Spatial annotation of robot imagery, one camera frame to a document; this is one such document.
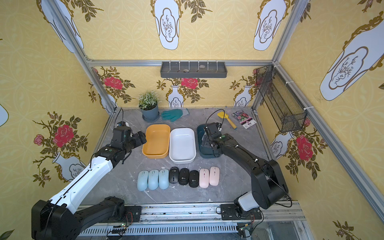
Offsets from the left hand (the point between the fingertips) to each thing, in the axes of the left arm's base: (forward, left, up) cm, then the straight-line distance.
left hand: (141, 136), depth 83 cm
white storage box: (0, -22, -16) cm, 27 cm away
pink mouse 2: (-18, -40, -14) cm, 47 cm away
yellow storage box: (+3, -5, -16) cm, 17 cm away
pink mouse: (-19, -34, -15) cm, 42 cm away
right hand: (-1, -39, -7) cm, 39 cm away
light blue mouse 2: (-19, -6, -15) cm, 25 cm away
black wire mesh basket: (+6, -82, +10) cm, 82 cm away
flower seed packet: (+25, -68, -16) cm, 74 cm away
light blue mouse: (-19, 0, -16) cm, 25 cm away
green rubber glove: (+32, -16, -18) cm, 39 cm away
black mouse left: (-17, -18, -14) cm, 28 cm away
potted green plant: (+28, +1, -2) cm, 29 cm away
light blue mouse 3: (-17, -12, -14) cm, 25 cm away
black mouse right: (-19, -29, -15) cm, 38 cm away
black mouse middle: (-18, -23, -14) cm, 33 cm away
